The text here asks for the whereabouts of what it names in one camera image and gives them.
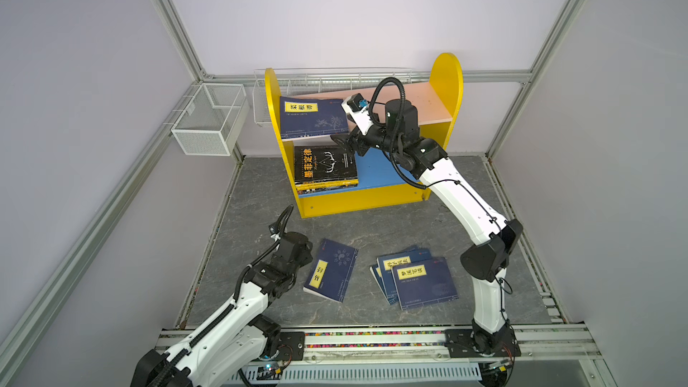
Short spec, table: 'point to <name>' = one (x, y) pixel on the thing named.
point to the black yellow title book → (323, 163)
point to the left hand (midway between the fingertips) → (302, 249)
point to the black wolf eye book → (303, 192)
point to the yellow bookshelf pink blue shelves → (380, 184)
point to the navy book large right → (424, 283)
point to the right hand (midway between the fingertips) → (341, 126)
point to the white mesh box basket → (213, 120)
